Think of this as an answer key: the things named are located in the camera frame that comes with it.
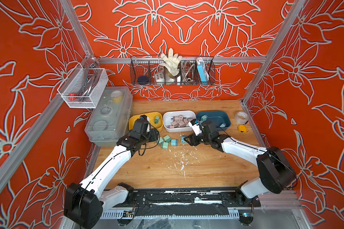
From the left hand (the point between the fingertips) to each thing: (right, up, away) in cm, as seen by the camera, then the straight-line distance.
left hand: (156, 131), depth 81 cm
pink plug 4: (+13, +7, +23) cm, 27 cm away
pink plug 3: (+17, +3, +21) cm, 27 cm away
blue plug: (+16, -6, +4) cm, 18 cm away
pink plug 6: (+19, +5, +22) cm, 30 cm away
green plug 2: (+6, -7, +14) cm, 17 cm away
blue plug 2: (+11, -9, +12) cm, 18 cm away
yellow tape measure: (+60, 0, +20) cm, 64 cm away
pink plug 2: (+12, +3, +22) cm, 25 cm away
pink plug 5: (+23, +6, +27) cm, 36 cm away
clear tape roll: (+62, +7, +25) cm, 68 cm away
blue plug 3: (+33, +7, +23) cm, 41 cm away
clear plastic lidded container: (-30, +4, +5) cm, 30 cm away
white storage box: (+6, +6, +26) cm, 27 cm away
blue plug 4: (+46, +2, +19) cm, 50 cm away
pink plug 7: (+9, +1, +20) cm, 22 cm away
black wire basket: (-9, +42, +20) cm, 47 cm away
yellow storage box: (-6, +9, +23) cm, 26 cm away
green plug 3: (+4, -11, +12) cm, 17 cm away
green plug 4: (-2, +6, +23) cm, 24 cm away
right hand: (+17, -4, +5) cm, 18 cm away
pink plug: (+16, +7, +23) cm, 29 cm away
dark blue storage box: (+47, +7, +28) cm, 55 cm away
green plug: (+2, -7, +14) cm, 16 cm away
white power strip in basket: (+1, +35, +13) cm, 37 cm away
